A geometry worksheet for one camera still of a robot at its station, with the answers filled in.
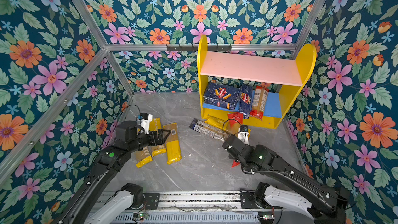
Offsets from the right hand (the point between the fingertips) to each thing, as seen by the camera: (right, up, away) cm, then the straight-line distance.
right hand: (233, 147), depth 72 cm
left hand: (-32, +9, -2) cm, 33 cm away
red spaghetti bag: (+2, +12, +6) cm, 14 cm away
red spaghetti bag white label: (+19, +23, +20) cm, 36 cm away
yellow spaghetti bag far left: (-48, -8, +13) cm, 51 cm away
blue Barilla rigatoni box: (-4, +25, +18) cm, 32 cm away
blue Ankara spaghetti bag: (-12, +5, +24) cm, 27 cm away
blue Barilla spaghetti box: (+11, +23, +20) cm, 32 cm away
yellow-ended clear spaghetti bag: (-32, -6, +16) cm, 36 cm away
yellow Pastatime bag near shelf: (-2, +7, +27) cm, 28 cm away
